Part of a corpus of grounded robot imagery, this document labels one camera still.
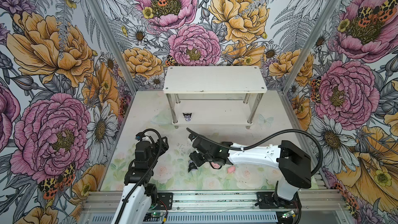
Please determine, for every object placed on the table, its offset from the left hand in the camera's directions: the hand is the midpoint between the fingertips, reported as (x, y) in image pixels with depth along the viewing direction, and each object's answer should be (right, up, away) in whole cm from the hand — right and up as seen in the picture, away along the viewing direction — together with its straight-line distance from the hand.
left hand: (163, 145), depth 83 cm
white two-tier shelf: (+29, +28, +35) cm, 54 cm away
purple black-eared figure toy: (+12, +14, +9) cm, 21 cm away
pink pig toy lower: (+36, -12, -1) cm, 38 cm away
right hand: (+17, -7, -3) cm, 19 cm away
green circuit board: (0, -28, -12) cm, 30 cm away
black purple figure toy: (+15, -11, 0) cm, 19 cm away
